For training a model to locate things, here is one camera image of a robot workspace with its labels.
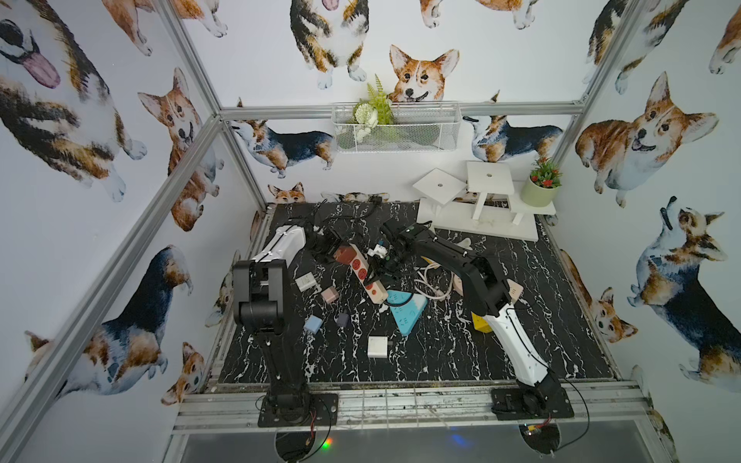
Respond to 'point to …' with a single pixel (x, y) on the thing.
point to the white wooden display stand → (485, 204)
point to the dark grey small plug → (343, 319)
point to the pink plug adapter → (330, 294)
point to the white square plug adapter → (377, 346)
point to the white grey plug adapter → (305, 282)
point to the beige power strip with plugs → (375, 289)
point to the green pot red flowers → (541, 186)
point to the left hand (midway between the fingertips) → (345, 242)
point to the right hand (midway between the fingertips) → (367, 285)
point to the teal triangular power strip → (406, 308)
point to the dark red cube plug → (344, 254)
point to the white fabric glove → (465, 244)
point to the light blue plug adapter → (313, 324)
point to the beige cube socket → (515, 290)
